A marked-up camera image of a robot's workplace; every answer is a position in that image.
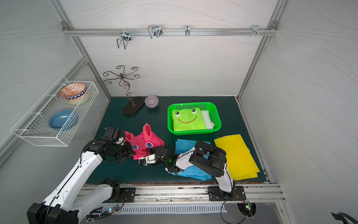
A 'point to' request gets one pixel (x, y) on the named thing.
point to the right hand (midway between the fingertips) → (148, 147)
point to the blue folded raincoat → (182, 145)
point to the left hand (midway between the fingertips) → (136, 152)
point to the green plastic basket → (214, 115)
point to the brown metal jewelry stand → (129, 110)
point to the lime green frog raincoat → (187, 119)
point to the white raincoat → (209, 124)
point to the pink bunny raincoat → (148, 139)
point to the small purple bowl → (151, 101)
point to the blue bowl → (64, 119)
